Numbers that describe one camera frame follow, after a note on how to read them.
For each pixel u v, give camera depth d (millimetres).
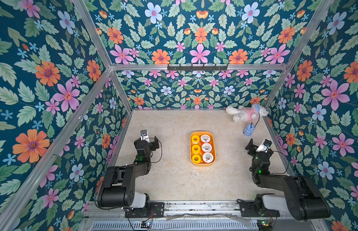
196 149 930
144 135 780
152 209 734
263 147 736
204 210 750
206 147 932
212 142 937
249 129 987
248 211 740
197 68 933
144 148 690
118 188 440
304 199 427
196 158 887
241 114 1045
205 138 970
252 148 783
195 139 976
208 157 884
